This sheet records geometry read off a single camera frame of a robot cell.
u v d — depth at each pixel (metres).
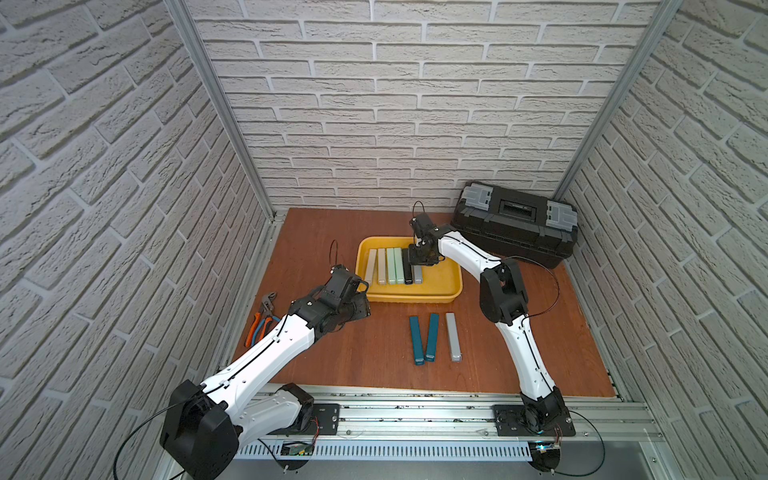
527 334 0.64
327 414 0.76
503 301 0.63
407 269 1.00
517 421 0.73
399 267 1.00
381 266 1.00
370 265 1.00
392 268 1.00
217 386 0.41
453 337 0.86
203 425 0.38
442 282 0.98
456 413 0.79
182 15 0.70
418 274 0.98
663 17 0.70
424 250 0.80
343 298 0.62
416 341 0.85
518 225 0.95
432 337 0.86
